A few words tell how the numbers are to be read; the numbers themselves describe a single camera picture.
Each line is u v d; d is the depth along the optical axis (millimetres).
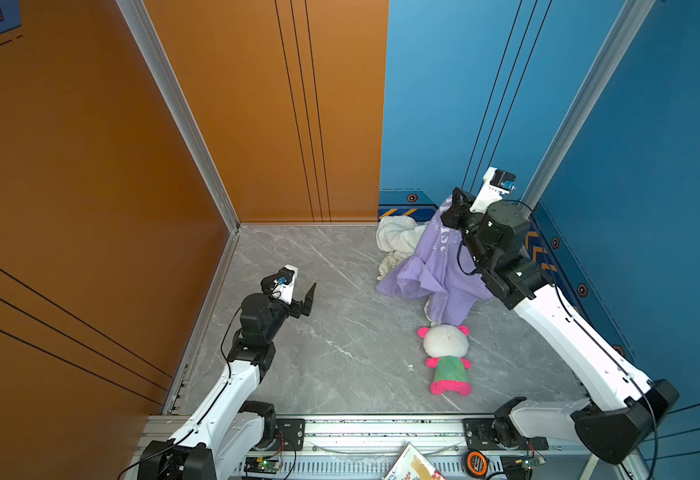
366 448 725
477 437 725
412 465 668
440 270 761
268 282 734
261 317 607
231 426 497
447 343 825
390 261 1062
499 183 527
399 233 1046
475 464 669
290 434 738
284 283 667
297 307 714
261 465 705
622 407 382
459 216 580
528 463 695
